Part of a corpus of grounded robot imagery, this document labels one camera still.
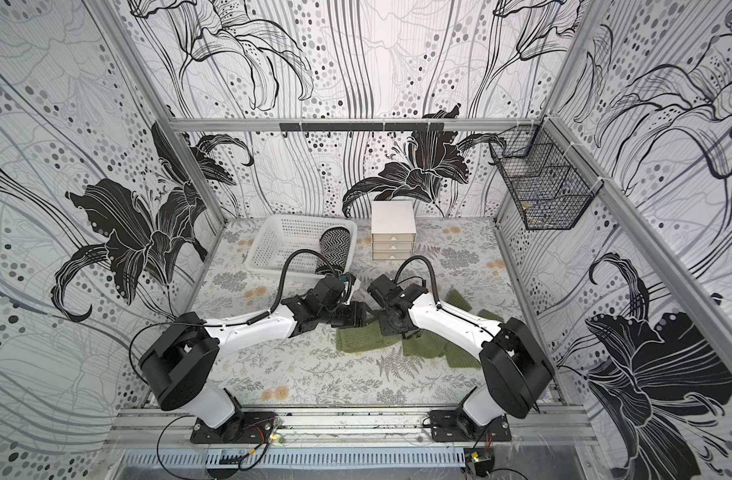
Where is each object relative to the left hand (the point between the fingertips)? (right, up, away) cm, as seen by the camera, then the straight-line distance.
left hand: (371, 322), depth 84 cm
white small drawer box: (+7, +28, +14) cm, 32 cm away
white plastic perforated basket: (-34, +26, +27) cm, 51 cm away
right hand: (+7, -1, +3) cm, 8 cm away
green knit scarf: (-1, -5, +2) cm, 5 cm away
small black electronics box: (+27, -29, -13) cm, 42 cm away
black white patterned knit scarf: (-13, +22, +16) cm, 30 cm away
